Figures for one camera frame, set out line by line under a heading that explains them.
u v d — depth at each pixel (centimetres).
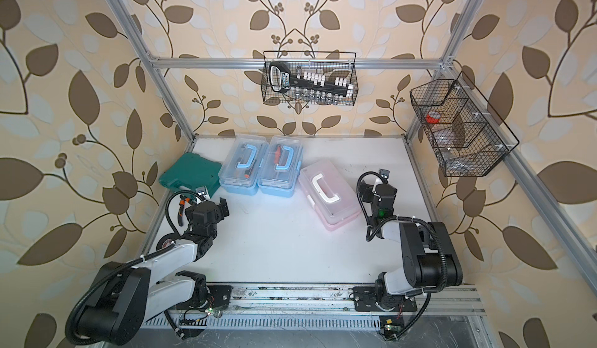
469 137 72
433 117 81
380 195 71
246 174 96
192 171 101
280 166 94
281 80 87
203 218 68
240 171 96
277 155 105
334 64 91
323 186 89
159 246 84
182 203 96
